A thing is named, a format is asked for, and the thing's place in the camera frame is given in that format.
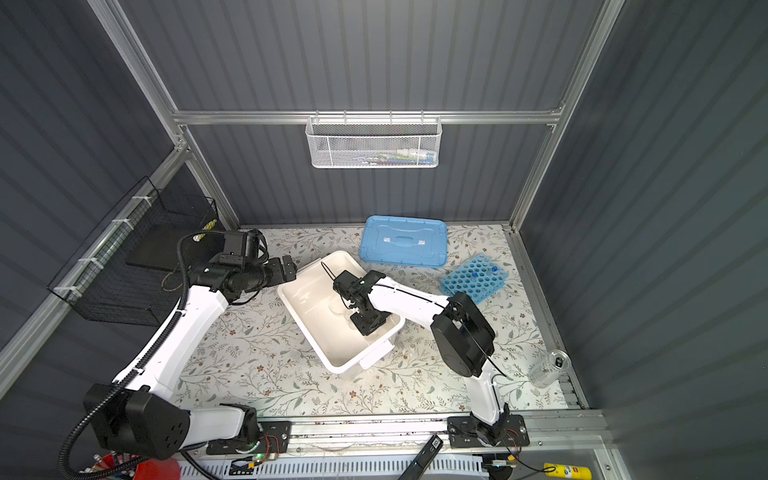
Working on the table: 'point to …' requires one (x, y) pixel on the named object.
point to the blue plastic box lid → (404, 240)
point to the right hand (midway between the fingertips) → (374, 326)
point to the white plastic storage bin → (324, 318)
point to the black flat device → (418, 465)
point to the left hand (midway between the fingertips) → (280, 270)
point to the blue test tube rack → (479, 277)
